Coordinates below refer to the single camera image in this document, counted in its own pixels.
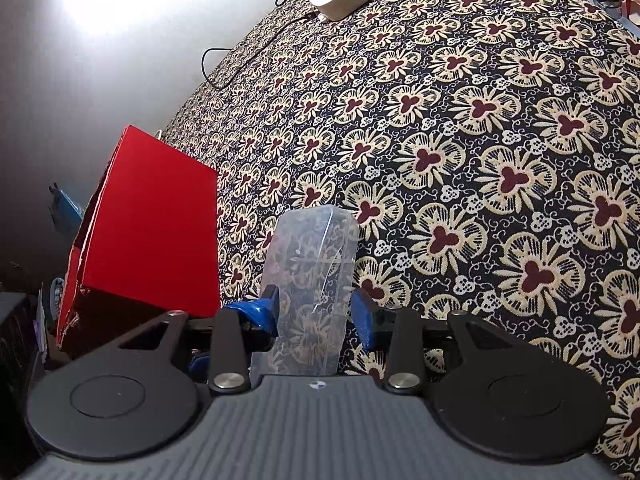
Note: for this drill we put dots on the blue plastic bag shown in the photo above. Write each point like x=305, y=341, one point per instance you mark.
x=66, y=215

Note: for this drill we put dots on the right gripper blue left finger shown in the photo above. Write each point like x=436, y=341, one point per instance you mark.
x=260, y=314

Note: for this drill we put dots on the floral patterned tablecloth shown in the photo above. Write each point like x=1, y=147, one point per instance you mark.
x=488, y=149

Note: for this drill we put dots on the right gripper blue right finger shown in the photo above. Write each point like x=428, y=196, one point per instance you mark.
x=366, y=317

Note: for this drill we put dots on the red cardboard box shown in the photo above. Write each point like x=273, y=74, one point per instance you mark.
x=147, y=244

